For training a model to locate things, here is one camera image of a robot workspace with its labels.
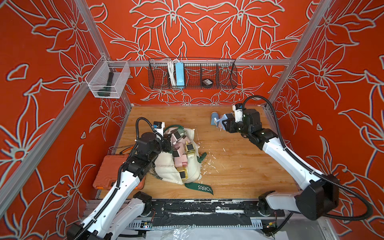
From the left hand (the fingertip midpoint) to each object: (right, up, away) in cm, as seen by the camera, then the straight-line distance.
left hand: (170, 133), depth 75 cm
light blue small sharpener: (+27, +6, +4) cm, 28 cm away
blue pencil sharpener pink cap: (+27, +9, +28) cm, 40 cm away
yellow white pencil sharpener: (+7, -21, +3) cm, 22 cm away
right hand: (+30, +8, +5) cm, 32 cm away
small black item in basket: (+21, +32, +21) cm, 43 cm away
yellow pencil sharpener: (+10, -10, +10) cm, 17 cm away
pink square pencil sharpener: (+4, -16, +10) cm, 19 cm away
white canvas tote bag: (-2, -17, -4) cm, 18 cm away
